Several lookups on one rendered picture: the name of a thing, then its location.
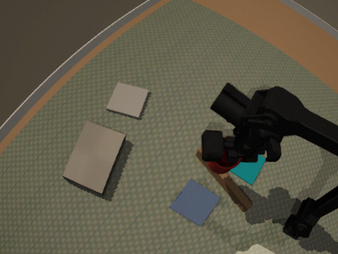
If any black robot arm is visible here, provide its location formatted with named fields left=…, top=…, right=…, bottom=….
left=210, top=82, right=338, bottom=239

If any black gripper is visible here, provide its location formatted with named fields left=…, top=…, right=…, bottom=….
left=201, top=122, right=281, bottom=163

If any brown wooden bar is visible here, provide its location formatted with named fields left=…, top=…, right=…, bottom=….
left=196, top=147, right=253, bottom=213

